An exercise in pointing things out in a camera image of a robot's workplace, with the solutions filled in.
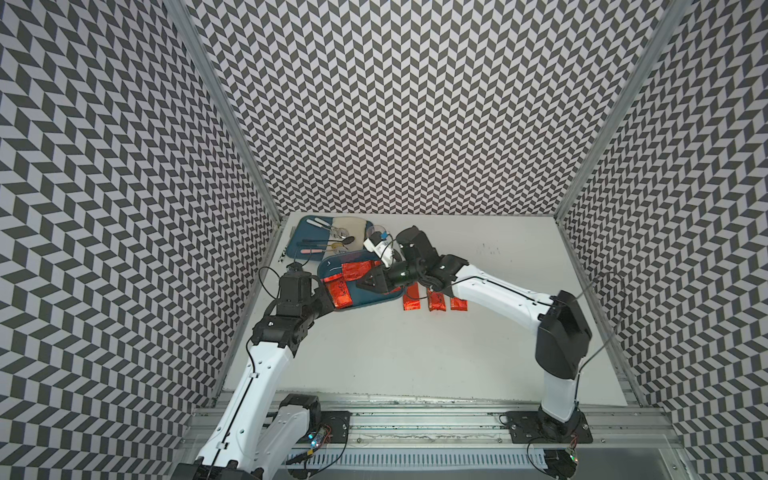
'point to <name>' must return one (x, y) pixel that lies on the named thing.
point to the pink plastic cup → (381, 229)
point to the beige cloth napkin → (356, 226)
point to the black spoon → (347, 240)
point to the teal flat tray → (315, 236)
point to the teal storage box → (331, 265)
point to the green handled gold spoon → (333, 246)
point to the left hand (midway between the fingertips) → (326, 297)
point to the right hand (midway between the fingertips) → (362, 285)
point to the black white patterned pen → (282, 255)
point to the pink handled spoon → (311, 251)
